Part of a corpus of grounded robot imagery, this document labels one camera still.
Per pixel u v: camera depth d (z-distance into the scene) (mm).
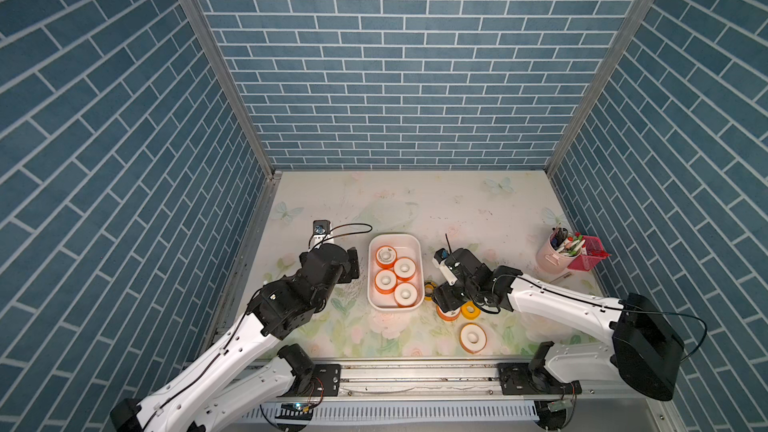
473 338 802
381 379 753
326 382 725
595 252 889
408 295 866
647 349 410
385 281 893
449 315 825
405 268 929
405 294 873
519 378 738
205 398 417
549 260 886
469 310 838
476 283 636
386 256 951
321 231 599
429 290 820
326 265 496
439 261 770
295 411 721
